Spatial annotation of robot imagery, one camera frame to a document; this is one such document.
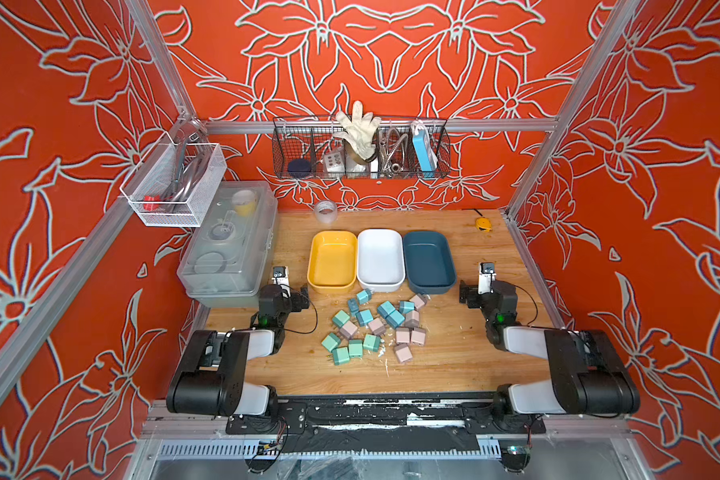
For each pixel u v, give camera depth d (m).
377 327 0.87
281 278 0.80
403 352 0.83
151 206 0.69
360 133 0.92
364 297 0.92
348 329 0.86
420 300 0.92
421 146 0.85
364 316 0.90
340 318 0.89
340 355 0.81
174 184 0.76
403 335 0.86
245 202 1.00
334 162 0.94
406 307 0.90
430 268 1.01
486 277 0.79
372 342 0.83
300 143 0.98
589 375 0.43
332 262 1.05
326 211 1.21
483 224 1.14
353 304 0.90
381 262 1.02
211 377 0.44
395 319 0.88
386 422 0.73
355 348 0.83
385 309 0.90
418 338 0.86
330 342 0.85
